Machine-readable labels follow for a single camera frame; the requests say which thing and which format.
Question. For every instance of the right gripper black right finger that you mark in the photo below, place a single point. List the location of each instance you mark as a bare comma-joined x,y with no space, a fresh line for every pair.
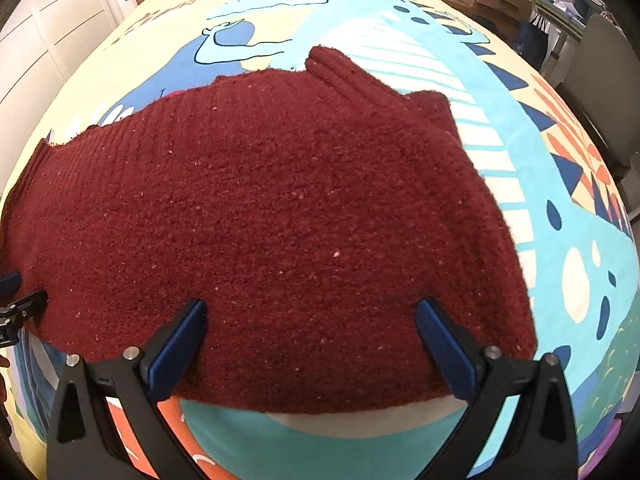
541,441

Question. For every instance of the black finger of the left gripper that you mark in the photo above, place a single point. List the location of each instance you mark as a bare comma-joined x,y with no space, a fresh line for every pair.
15,312

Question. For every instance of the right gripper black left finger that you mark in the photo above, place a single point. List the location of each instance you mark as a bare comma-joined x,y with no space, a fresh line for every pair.
83,441

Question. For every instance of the dark red knitted sweater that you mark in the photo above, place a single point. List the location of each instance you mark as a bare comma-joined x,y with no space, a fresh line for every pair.
310,210

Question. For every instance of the white wardrobe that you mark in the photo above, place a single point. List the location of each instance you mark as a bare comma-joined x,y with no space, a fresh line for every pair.
42,44

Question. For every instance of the grey chair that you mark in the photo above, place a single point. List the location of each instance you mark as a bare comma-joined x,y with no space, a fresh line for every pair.
601,87

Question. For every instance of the dark blue bag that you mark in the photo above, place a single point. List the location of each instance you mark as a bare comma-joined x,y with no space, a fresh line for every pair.
531,42

